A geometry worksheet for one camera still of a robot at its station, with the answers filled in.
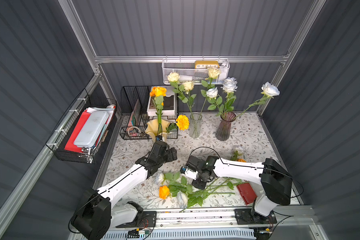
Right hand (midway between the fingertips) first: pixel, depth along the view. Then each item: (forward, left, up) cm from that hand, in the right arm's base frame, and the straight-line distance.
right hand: (198, 180), depth 82 cm
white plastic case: (+13, +51, +29) cm, 60 cm away
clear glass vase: (+33, +1, +9) cm, 34 cm away
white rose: (0, +22, +2) cm, 22 cm away
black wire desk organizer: (+59, +47, +7) cm, 76 cm away
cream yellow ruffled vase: (+26, +26, +14) cm, 39 cm away
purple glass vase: (+30, -17, +6) cm, 36 cm away
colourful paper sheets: (+43, +43, +7) cm, 62 cm away
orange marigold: (+16, +9, +31) cm, 36 cm away
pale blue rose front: (-10, +9, +1) cm, 13 cm away
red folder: (+6, +59, +27) cm, 65 cm away
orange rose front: (-6, +19, 0) cm, 20 cm away
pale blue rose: (+36, -8, +29) cm, 47 cm away
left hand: (+13, +15, +9) cm, 22 cm away
